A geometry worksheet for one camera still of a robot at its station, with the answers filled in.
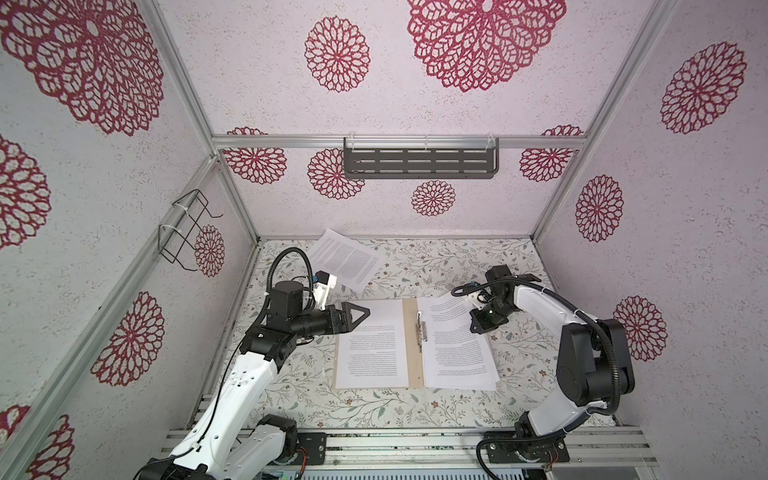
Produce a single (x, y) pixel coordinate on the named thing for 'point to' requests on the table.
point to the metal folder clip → (422, 333)
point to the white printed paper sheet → (373, 354)
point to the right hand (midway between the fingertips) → (475, 324)
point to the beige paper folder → (416, 352)
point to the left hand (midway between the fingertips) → (358, 319)
